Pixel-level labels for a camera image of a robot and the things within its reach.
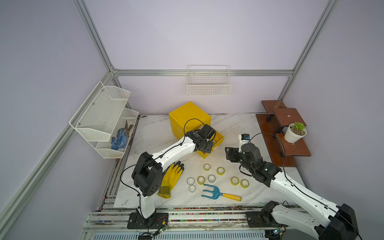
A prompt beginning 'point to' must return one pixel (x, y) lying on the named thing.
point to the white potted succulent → (295, 132)
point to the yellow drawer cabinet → (188, 117)
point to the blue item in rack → (120, 141)
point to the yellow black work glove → (171, 177)
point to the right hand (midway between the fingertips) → (231, 150)
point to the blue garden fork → (217, 194)
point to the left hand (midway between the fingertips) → (204, 147)
